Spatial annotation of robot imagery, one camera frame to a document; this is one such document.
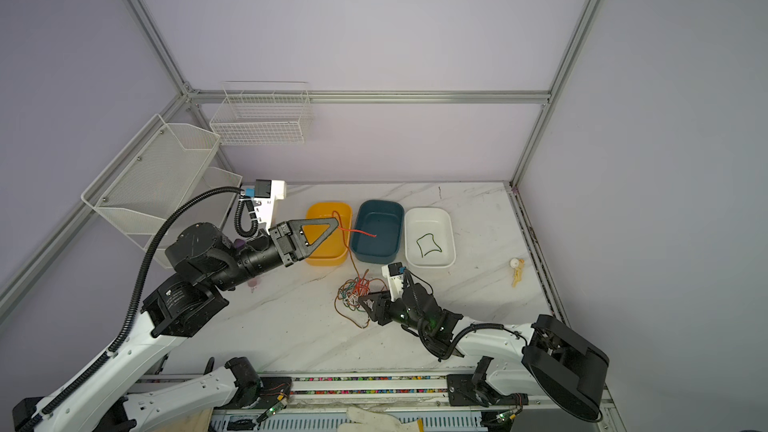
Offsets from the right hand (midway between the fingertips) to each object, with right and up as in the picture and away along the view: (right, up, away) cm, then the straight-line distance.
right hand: (361, 300), depth 76 cm
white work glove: (0, -27, -6) cm, 27 cm away
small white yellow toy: (+49, +6, +19) cm, 53 cm away
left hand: (-1, +21, -27) cm, 34 cm away
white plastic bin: (+21, +13, +26) cm, 36 cm away
